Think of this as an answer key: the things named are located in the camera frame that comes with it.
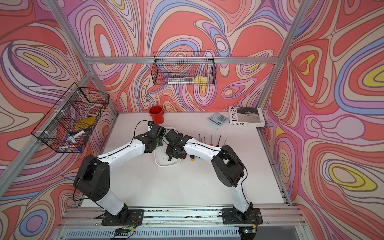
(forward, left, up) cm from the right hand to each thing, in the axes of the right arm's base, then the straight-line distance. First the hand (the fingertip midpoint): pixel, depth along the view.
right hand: (170, 157), depth 89 cm
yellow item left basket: (+4, +37, +28) cm, 47 cm away
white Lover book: (+35, -55, -3) cm, 65 cm away
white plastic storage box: (+1, +6, -2) cm, 6 cm away
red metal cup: (+34, +12, +3) cm, 36 cm away
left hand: (+10, +8, +6) cm, 14 cm away
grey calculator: (+34, -34, -3) cm, 48 cm away
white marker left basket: (+1, +46, +23) cm, 51 cm away
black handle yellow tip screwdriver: (+1, -14, -4) cm, 14 cm away
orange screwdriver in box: (+13, -36, -5) cm, 39 cm away
